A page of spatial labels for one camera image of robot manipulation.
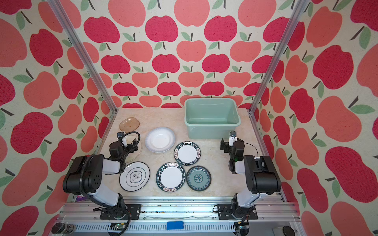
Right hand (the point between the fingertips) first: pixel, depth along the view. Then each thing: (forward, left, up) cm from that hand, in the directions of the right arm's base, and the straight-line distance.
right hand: (232, 141), depth 94 cm
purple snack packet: (-41, +84, -5) cm, 94 cm away
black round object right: (-46, -18, +4) cm, 49 cm away
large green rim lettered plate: (-25, +37, -6) cm, 45 cm away
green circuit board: (-51, +59, -7) cm, 78 cm away
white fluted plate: (0, +49, -5) cm, 49 cm away
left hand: (-6, +67, +1) cm, 68 cm away
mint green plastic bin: (+24, +13, -5) cm, 28 cm away
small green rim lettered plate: (-8, +29, -6) cm, 31 cm away
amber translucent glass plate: (+12, +76, -5) cm, 78 cm away
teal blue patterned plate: (-23, +21, -7) cm, 32 cm away
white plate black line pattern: (-27, +59, -6) cm, 65 cm away
